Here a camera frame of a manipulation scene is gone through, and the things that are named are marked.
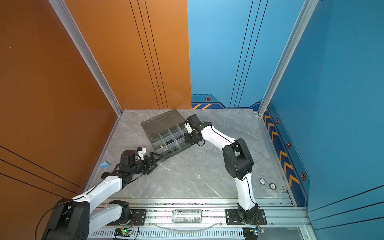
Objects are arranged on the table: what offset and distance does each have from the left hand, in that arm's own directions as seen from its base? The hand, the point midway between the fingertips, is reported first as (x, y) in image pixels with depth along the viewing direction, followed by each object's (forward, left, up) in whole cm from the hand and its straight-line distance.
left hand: (161, 159), depth 85 cm
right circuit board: (-33, -47, -10) cm, 59 cm away
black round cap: (-10, +27, +1) cm, 29 cm away
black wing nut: (+17, -3, -7) cm, 18 cm away
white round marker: (-9, -58, -8) cm, 59 cm away
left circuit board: (-33, +14, -10) cm, 38 cm away
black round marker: (-12, -63, -8) cm, 65 cm away
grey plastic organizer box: (+24, +2, -6) cm, 25 cm away
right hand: (+14, -14, -1) cm, 19 cm away
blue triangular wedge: (0, +36, -8) cm, 37 cm away
